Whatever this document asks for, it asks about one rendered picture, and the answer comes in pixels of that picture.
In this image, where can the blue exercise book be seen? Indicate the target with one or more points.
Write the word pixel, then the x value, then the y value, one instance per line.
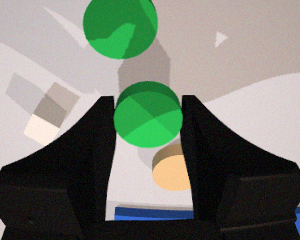
pixel 122 213

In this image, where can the green disc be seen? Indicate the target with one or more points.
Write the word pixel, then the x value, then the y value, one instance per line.
pixel 148 114
pixel 120 29

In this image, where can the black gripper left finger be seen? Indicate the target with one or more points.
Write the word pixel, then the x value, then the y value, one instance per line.
pixel 59 190

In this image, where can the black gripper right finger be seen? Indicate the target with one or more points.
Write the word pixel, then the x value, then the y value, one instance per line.
pixel 250 193

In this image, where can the peach-coloured disc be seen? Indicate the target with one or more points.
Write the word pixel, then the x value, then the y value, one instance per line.
pixel 168 169

